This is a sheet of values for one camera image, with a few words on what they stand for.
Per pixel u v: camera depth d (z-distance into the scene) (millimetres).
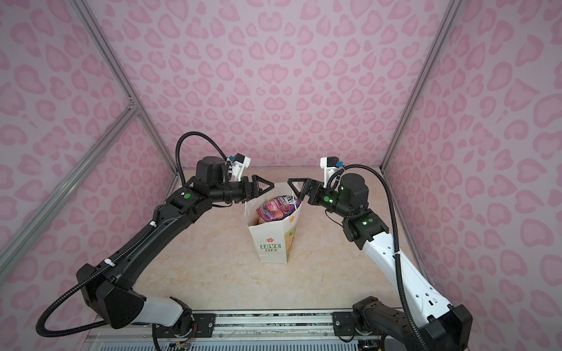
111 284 396
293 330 729
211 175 552
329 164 607
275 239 754
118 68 820
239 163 652
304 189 580
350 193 501
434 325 370
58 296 638
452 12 694
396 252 449
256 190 617
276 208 797
